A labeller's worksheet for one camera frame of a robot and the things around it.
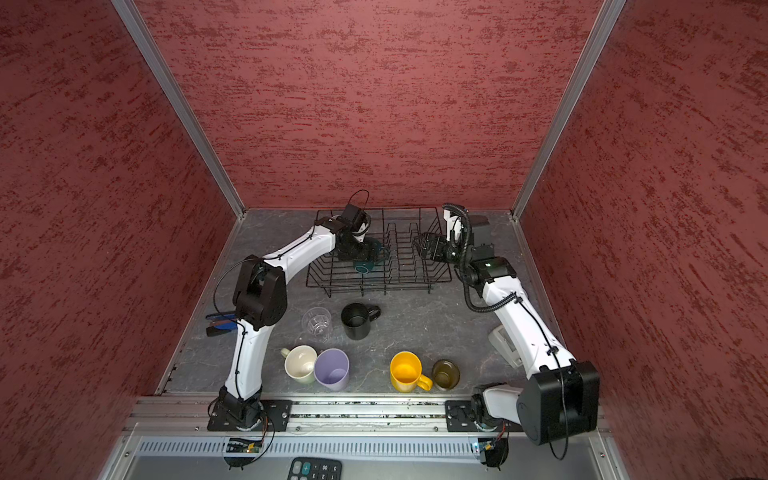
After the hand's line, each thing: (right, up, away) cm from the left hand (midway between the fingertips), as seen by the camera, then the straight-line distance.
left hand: (366, 261), depth 97 cm
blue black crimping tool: (-43, -18, -9) cm, 48 cm away
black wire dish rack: (+12, -3, 0) cm, 12 cm away
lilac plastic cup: (-7, -27, -19) cm, 34 cm away
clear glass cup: (-14, -19, -8) cm, 25 cm away
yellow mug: (+13, -30, -17) cm, 36 cm away
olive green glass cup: (+24, -30, -17) cm, 42 cm away
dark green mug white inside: (-1, -2, -3) cm, 3 cm away
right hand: (+18, +6, -18) cm, 26 cm away
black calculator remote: (-10, -45, -31) cm, 56 cm away
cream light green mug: (-16, -26, -18) cm, 36 cm away
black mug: (-2, -17, -10) cm, 20 cm away
